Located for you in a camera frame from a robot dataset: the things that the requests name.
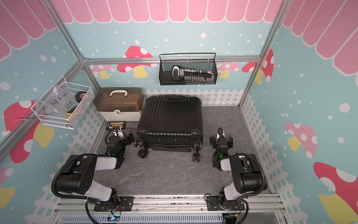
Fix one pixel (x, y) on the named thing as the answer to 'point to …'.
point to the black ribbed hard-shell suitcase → (169, 123)
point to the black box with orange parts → (111, 124)
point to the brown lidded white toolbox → (119, 104)
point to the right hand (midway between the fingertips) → (222, 135)
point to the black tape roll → (79, 95)
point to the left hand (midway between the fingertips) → (125, 133)
